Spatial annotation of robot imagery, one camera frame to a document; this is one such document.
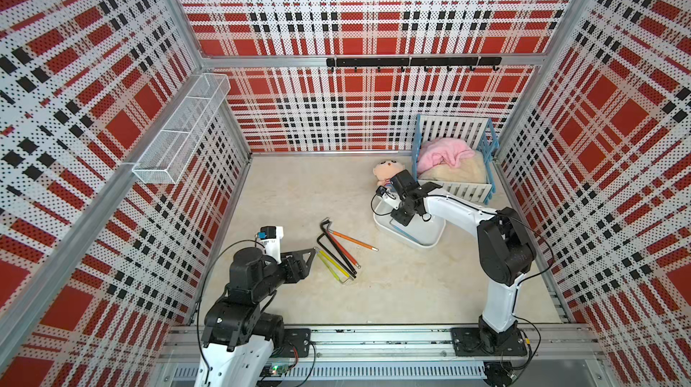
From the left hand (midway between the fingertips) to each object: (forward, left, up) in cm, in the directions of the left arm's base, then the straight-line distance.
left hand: (310, 252), depth 72 cm
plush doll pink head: (+39, -24, -10) cm, 46 cm away
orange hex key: (+13, -11, -19) cm, 25 cm away
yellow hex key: (+7, -1, -18) cm, 19 cm away
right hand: (+21, -30, -12) cm, 39 cm away
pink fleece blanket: (+41, -42, -3) cm, 59 cm away
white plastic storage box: (+15, -36, -17) cm, 43 cm away
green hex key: (+2, -4, -19) cm, 19 cm away
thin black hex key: (+9, -1, -18) cm, 21 cm away
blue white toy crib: (+54, -63, -5) cm, 83 cm away
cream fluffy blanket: (+38, -58, -11) cm, 70 cm away
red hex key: (+8, -8, -18) cm, 21 cm away
